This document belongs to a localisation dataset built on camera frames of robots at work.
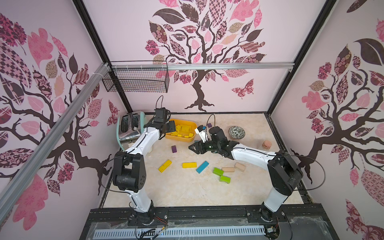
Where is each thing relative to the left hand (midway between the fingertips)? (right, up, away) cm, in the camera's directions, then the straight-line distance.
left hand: (171, 128), depth 92 cm
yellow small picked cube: (+4, -5, +11) cm, 13 cm away
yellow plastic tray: (+4, +3, +17) cm, 18 cm away
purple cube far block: (+27, +2, +21) cm, 34 cm away
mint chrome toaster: (-24, +1, -4) cm, 25 cm away
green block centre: (+29, -26, -5) cm, 40 cm away
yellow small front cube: (+9, -6, +10) cm, 15 cm away
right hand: (+14, -9, -10) cm, 19 cm away
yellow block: (+8, -1, +13) cm, 16 cm away
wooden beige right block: (+43, -24, -3) cm, 49 cm away
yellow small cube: (+12, -5, +11) cm, 17 cm away
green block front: (+33, -30, -7) cm, 45 cm away
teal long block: (+20, -24, -1) cm, 31 cm away
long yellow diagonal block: (-4, -24, -1) cm, 24 cm away
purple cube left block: (+1, -14, +6) cm, 16 cm away
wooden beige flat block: (+36, -26, -3) cm, 44 cm away
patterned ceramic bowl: (+46, -4, +14) cm, 48 cm away
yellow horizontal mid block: (+11, -24, 0) cm, 26 cm away
